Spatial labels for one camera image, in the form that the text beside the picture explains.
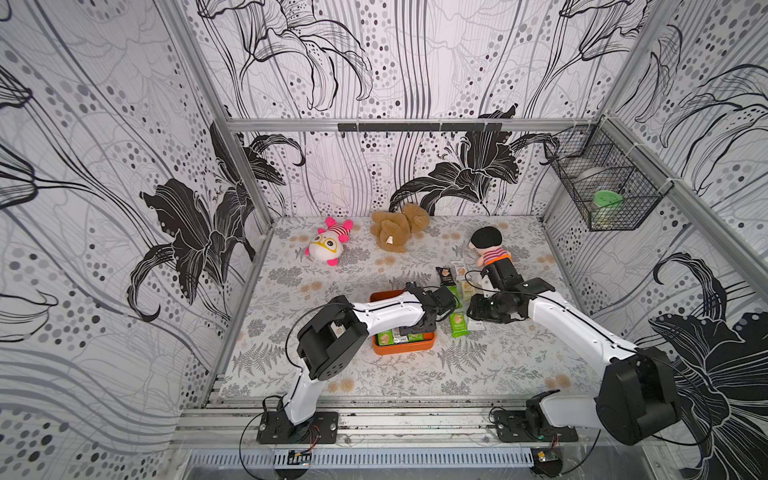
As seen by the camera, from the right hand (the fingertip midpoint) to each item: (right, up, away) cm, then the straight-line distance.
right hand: (475, 309), depth 86 cm
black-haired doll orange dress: (+9, +19, +18) cm, 28 cm away
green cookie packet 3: (-27, -8, 0) cm, 28 cm away
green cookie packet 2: (-4, -6, +4) cm, 8 cm away
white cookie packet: (-1, +11, +16) cm, 19 cm away
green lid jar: (+34, +28, -6) cm, 45 cm away
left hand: (-17, -7, +4) cm, 19 cm away
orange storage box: (-14, -9, -2) cm, 17 cm away
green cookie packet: (-4, +4, +12) cm, 13 cm away
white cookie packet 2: (+1, -6, +4) cm, 7 cm away
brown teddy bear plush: (-25, +24, +15) cm, 38 cm away
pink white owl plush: (-47, +19, +16) cm, 53 cm away
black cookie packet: (-6, +7, +15) cm, 18 cm away
